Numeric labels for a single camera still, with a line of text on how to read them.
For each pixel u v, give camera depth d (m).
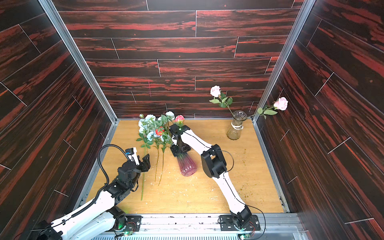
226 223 0.73
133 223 0.73
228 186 0.63
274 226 0.74
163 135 1.04
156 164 0.95
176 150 0.88
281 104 0.70
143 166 0.72
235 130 1.01
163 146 1.02
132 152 0.69
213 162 0.62
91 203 0.51
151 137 1.02
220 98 0.82
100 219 0.59
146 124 1.11
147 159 0.79
